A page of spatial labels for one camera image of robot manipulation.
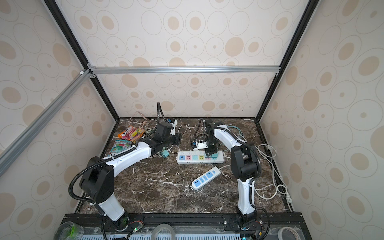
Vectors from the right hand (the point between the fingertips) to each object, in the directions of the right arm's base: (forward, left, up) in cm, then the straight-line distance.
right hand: (210, 149), depth 95 cm
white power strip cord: (-23, -36, -2) cm, 43 cm away
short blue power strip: (-20, +7, -3) cm, 21 cm away
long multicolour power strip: (-4, +7, -2) cm, 8 cm away
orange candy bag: (+15, +55, -1) cm, 57 cm away
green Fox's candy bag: (+5, +60, -1) cm, 60 cm away
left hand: (+2, +14, +14) cm, 20 cm away
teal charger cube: (-2, +29, -2) cm, 29 cm away
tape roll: (-43, -31, -4) cm, 53 cm away
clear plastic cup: (-44, +66, +2) cm, 79 cm away
